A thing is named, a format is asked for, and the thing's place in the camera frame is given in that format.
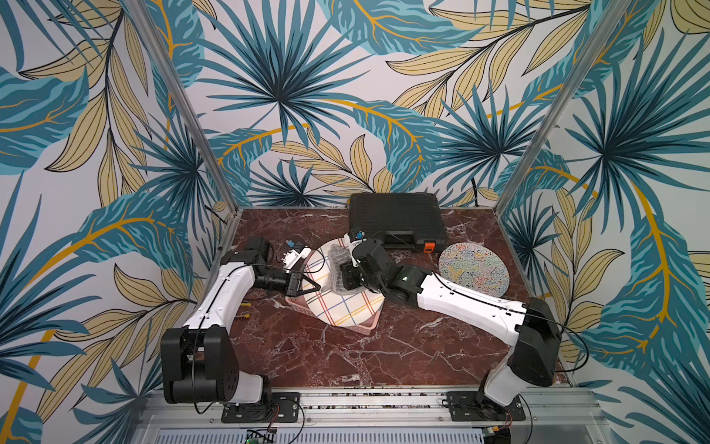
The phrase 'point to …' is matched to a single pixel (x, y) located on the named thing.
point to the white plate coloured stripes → (351, 310)
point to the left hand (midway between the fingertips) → (316, 290)
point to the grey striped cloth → (337, 256)
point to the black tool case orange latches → (402, 220)
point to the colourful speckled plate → (476, 267)
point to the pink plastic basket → (299, 303)
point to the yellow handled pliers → (243, 316)
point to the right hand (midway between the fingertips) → (341, 265)
